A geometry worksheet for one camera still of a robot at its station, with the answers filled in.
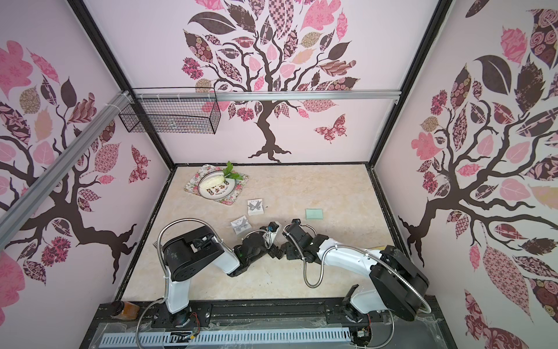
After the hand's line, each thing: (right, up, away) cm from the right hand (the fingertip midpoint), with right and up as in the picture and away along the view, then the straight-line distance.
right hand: (290, 248), depth 86 cm
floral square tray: (-51, +26, +24) cm, 62 cm away
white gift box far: (-16, +16, +12) cm, 25 cm away
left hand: (-3, +3, +5) cm, 7 cm away
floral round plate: (-39, +25, +23) cm, 52 cm away
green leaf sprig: (-33, +32, +27) cm, 54 cm away
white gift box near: (-22, +8, +6) cm, 24 cm away
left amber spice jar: (-54, -14, -19) cm, 59 cm away
